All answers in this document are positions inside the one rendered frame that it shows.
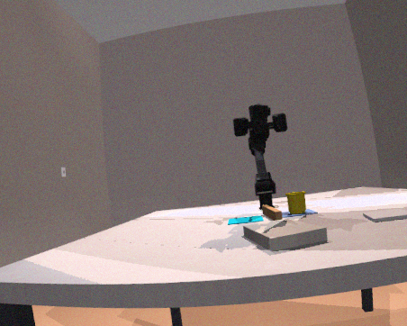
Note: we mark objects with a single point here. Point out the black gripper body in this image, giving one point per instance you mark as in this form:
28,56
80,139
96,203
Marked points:
259,126

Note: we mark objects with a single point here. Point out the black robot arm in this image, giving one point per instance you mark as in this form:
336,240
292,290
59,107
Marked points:
264,182

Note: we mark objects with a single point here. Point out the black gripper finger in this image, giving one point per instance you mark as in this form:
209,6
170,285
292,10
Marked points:
277,122
243,125

